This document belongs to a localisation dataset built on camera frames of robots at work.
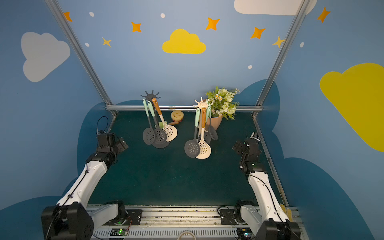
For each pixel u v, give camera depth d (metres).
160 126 0.90
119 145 0.75
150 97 0.73
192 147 0.86
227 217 0.75
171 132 0.96
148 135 0.91
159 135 0.91
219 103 0.90
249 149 0.60
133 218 0.74
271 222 0.40
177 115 1.17
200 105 0.70
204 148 0.87
